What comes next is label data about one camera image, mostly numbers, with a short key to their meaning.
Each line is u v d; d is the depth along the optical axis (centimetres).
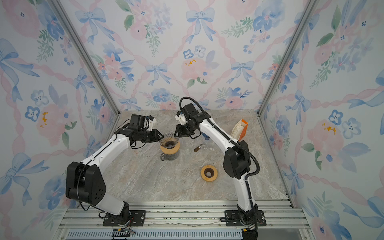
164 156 92
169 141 90
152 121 80
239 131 98
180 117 82
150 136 77
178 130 77
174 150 88
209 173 90
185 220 75
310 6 69
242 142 54
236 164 54
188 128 75
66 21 73
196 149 94
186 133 78
